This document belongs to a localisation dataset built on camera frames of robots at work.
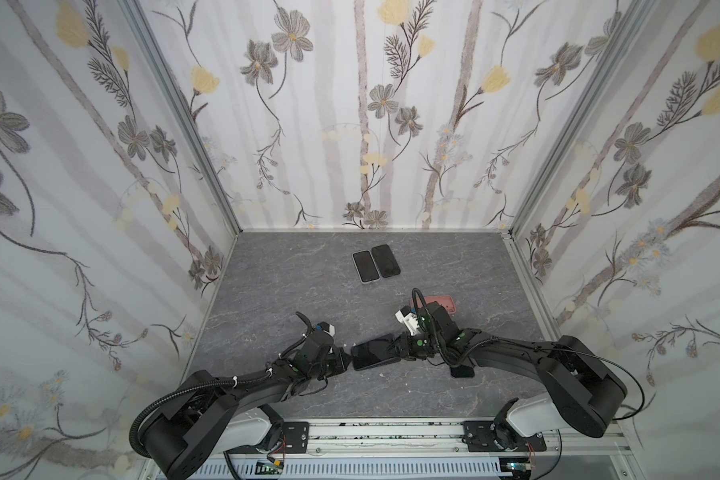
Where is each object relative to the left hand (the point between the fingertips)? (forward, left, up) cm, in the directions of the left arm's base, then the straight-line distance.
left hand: (349, 352), depth 86 cm
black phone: (+32, -6, 0) cm, 32 cm away
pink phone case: (+18, -33, -2) cm, 38 cm away
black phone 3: (-6, -33, -2) cm, 34 cm away
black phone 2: (+36, -14, -2) cm, 39 cm away
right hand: (-1, -9, +6) cm, 11 cm away
